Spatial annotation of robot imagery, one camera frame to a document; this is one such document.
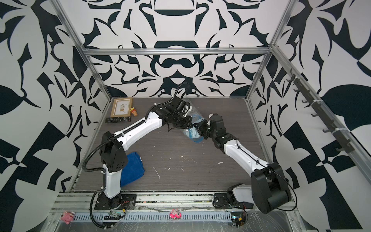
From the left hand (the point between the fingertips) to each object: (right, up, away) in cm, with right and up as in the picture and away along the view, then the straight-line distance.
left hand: (192, 123), depth 82 cm
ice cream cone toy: (-42, +7, +26) cm, 50 cm away
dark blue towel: (-33, -26, -1) cm, 42 cm away
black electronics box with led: (+22, -45, -11) cm, 52 cm away
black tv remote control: (-53, +1, +22) cm, 57 cm away
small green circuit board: (-36, -43, -11) cm, 58 cm away
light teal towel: (0, -6, -1) cm, 6 cm away
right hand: (0, +1, +1) cm, 1 cm away
